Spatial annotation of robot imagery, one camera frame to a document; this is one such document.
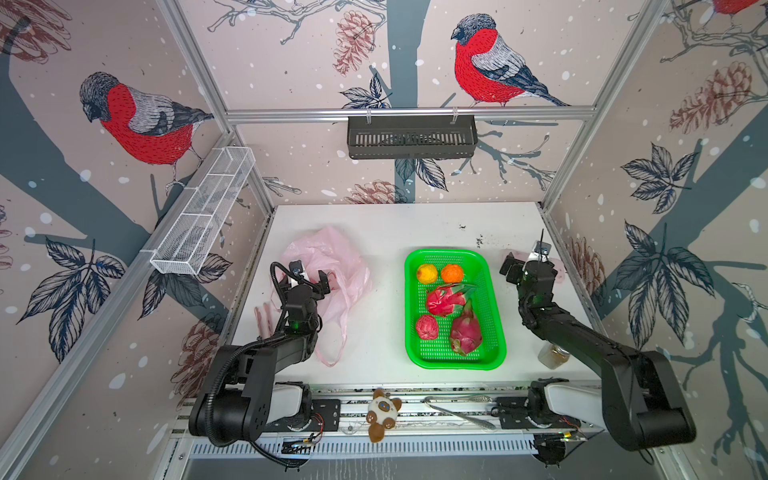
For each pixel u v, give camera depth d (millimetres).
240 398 418
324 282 833
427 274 941
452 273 927
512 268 835
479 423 730
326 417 733
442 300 853
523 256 782
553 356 796
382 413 718
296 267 749
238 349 451
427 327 820
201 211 778
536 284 646
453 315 895
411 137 1035
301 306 661
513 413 728
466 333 792
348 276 868
